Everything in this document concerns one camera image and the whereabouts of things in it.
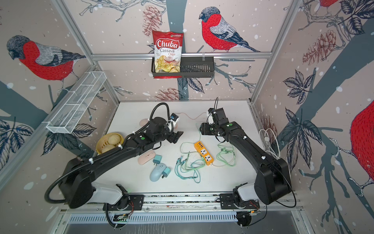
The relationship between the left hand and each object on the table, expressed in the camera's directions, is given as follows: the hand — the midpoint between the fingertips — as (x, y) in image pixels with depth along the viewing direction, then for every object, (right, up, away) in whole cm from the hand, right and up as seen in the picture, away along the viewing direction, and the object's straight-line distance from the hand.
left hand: (179, 125), depth 81 cm
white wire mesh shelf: (-57, +4, -9) cm, 58 cm away
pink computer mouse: (-29, 0, +24) cm, 38 cm away
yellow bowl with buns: (-48, -12, +13) cm, 51 cm away
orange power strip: (+14, -18, +9) cm, 24 cm away
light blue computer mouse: (-14, -28, +1) cm, 31 cm away
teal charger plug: (-8, -27, +1) cm, 28 cm away
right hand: (+14, -2, +4) cm, 15 cm away
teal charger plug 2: (-14, -22, +7) cm, 27 cm away
